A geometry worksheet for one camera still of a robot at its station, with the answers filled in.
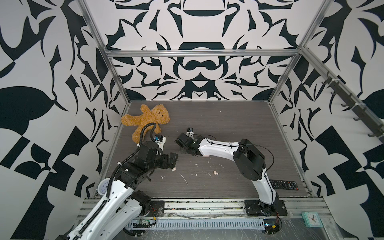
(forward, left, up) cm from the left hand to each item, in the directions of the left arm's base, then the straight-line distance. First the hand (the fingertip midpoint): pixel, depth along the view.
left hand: (170, 152), depth 74 cm
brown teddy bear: (+31, +10, -8) cm, 34 cm away
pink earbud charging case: (+5, -19, -16) cm, 26 cm away
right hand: (+10, -6, -15) cm, 19 cm away
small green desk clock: (-28, -65, -16) cm, 73 cm away
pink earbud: (-2, -1, -17) cm, 17 cm away
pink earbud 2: (-5, -24, -17) cm, 30 cm away
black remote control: (-12, -60, -17) cm, 63 cm away
